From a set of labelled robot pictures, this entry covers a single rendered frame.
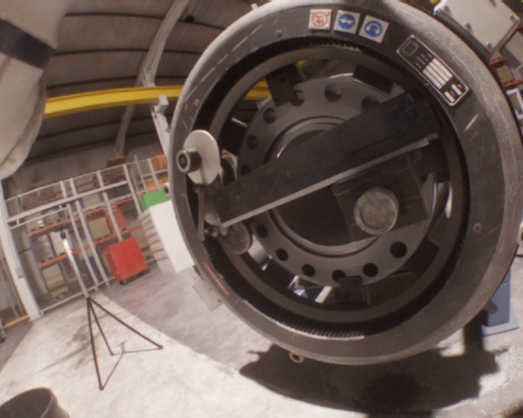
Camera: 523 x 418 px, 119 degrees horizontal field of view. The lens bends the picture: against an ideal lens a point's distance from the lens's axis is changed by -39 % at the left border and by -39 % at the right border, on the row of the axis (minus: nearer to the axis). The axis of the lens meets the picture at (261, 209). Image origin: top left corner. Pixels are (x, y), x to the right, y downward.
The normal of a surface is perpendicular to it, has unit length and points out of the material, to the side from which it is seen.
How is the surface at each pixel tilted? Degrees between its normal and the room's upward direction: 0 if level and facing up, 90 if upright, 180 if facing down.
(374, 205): 90
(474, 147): 90
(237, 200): 90
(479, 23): 90
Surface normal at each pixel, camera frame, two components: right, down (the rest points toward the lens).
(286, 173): -0.58, 0.27
